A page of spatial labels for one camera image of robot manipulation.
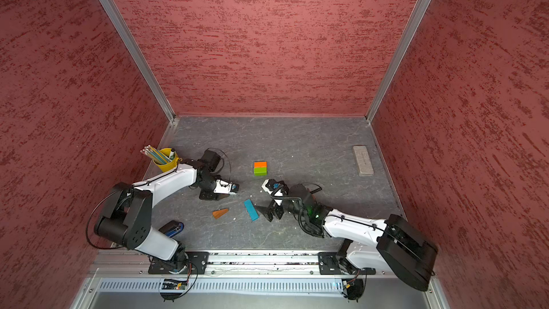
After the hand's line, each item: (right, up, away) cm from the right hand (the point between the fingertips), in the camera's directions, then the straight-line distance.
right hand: (263, 200), depth 79 cm
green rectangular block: (-3, +8, +18) cm, 19 cm away
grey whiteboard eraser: (+46, +13, +21) cm, 52 cm away
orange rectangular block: (-3, +11, +19) cm, 22 cm away
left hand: (-22, 0, +11) cm, 24 cm away
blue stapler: (-35, -11, 0) cm, 36 cm away
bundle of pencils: (-46, +16, +8) cm, 50 cm away
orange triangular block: (-18, -7, +6) cm, 21 cm away
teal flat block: (-6, -6, +7) cm, 11 cm away
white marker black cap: (-41, +16, +13) cm, 46 cm away
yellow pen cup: (-41, +12, +11) cm, 44 cm away
